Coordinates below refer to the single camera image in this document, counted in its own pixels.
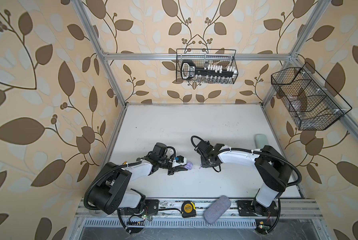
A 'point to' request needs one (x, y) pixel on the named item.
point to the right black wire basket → (312, 103)
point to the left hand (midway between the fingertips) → (187, 165)
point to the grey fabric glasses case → (218, 207)
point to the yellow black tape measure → (188, 209)
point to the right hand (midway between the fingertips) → (207, 164)
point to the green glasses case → (261, 140)
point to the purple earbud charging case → (189, 166)
